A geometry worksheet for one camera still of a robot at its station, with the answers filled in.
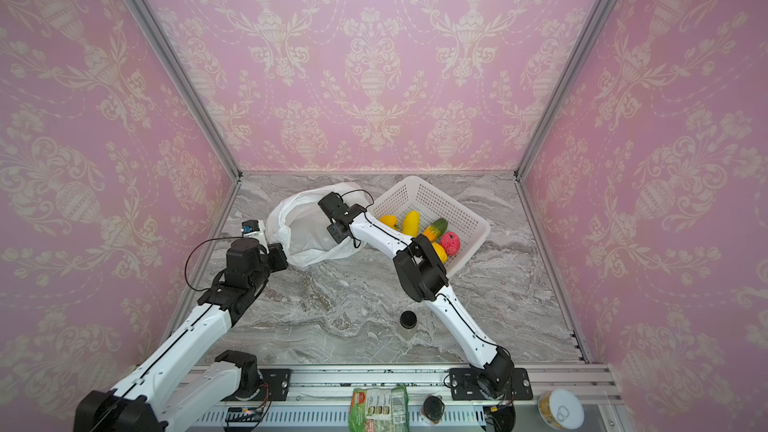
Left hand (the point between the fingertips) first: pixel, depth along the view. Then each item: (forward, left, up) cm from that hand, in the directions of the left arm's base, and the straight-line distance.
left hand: (284, 244), depth 84 cm
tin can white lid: (-36, -69, -8) cm, 78 cm away
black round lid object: (-36, -40, -9) cm, 55 cm away
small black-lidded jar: (-18, -35, -5) cm, 40 cm away
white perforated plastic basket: (+24, -44, -9) cm, 51 cm away
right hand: (+15, -14, -12) cm, 24 cm away
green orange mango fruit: (+13, -45, -10) cm, 48 cm away
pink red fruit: (+7, -49, -8) cm, 50 cm away
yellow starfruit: (+15, -37, -9) cm, 41 cm away
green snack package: (-37, -28, -12) cm, 48 cm away
